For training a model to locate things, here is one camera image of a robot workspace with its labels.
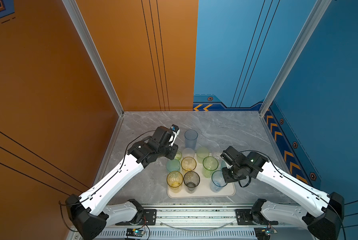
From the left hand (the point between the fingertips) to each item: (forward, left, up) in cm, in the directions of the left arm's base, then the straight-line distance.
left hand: (174, 145), depth 74 cm
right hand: (-12, -25, -11) cm, 30 cm away
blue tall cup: (+10, -9, -10) cm, 17 cm away
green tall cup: (-1, -20, -20) cm, 29 cm away
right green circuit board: (-34, -44, -24) cm, 60 cm away
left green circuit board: (-34, +18, -24) cm, 45 cm away
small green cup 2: (+4, -15, -14) cm, 21 cm away
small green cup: (+4, -1, -19) cm, 19 cm away
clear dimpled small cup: (+6, -7, -18) cm, 20 cm away
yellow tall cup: (-12, 0, -14) cm, 19 cm away
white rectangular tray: (-15, -16, -22) cm, 32 cm away
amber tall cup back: (-5, -7, -10) cm, 14 cm away
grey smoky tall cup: (-14, -9, -9) cm, 19 cm away
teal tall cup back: (-1, +1, -20) cm, 20 cm away
